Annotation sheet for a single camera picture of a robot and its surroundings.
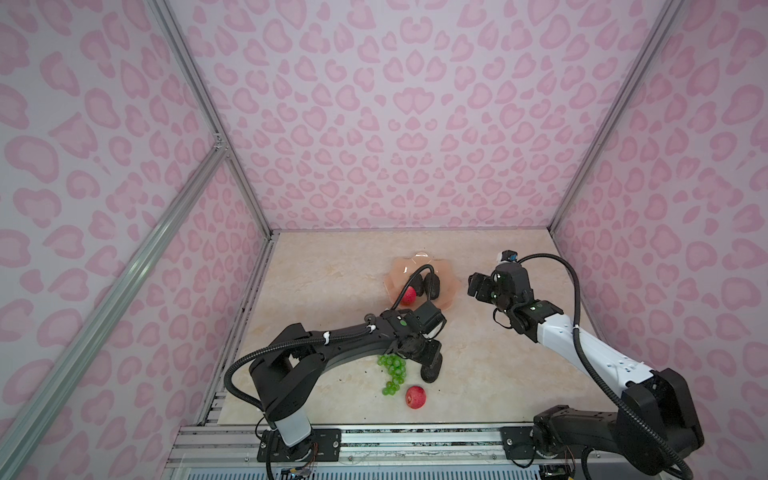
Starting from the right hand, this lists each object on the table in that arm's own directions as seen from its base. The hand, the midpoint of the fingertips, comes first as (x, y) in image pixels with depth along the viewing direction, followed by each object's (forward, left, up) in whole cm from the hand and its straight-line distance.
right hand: (482, 278), depth 85 cm
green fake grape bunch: (-22, +24, -12) cm, 35 cm away
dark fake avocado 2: (-23, +15, -13) cm, 30 cm away
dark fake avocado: (+6, +13, -12) cm, 19 cm away
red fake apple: (-29, +19, -12) cm, 37 cm away
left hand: (-18, +13, -10) cm, 25 cm away
